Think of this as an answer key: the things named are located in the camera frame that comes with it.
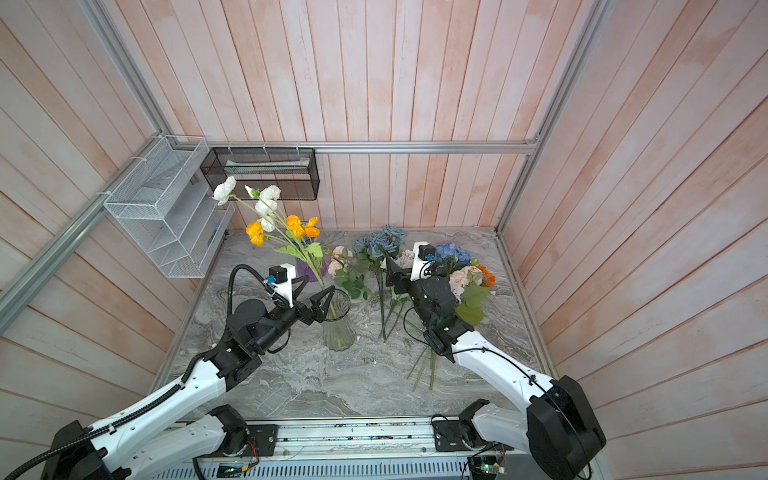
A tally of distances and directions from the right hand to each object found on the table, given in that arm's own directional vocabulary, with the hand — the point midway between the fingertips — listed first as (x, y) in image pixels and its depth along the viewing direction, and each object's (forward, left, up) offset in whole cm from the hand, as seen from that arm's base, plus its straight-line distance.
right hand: (401, 255), depth 77 cm
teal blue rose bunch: (+16, +9, -17) cm, 25 cm away
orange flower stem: (+9, -31, -22) cm, 39 cm away
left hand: (-10, +19, -1) cm, 22 cm away
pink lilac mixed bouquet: (+12, +17, -24) cm, 32 cm away
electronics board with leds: (-43, -21, -28) cm, 56 cm away
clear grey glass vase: (-13, +17, -21) cm, 30 cm away
